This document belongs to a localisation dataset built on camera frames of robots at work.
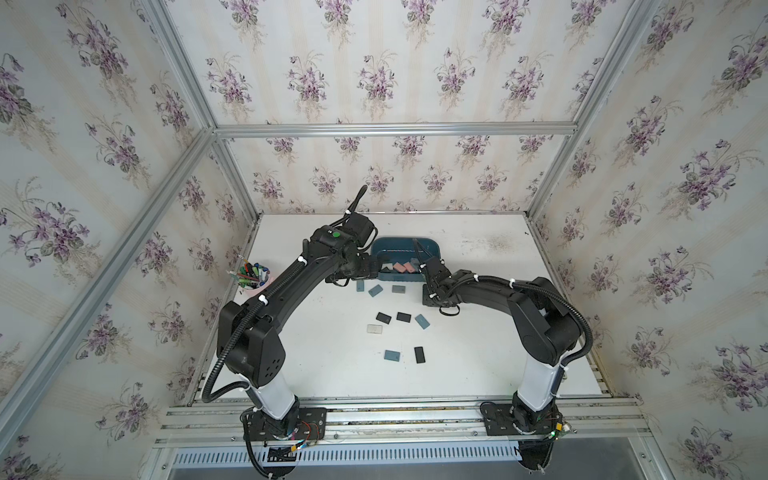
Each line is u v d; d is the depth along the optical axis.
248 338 0.43
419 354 0.84
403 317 0.93
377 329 0.88
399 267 1.04
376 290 0.98
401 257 1.03
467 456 0.70
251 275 0.88
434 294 0.73
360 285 0.99
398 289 0.98
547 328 0.49
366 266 0.74
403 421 0.75
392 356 0.84
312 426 0.72
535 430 0.71
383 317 0.93
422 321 0.91
